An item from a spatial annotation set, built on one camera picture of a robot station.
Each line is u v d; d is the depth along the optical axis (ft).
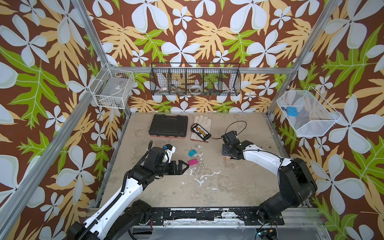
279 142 3.55
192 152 3.14
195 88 3.24
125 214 1.89
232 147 2.30
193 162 3.07
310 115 2.64
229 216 2.47
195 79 3.21
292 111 2.82
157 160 1.97
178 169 2.18
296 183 1.45
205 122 3.68
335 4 2.22
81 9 2.26
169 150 2.31
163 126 3.55
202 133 3.44
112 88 2.83
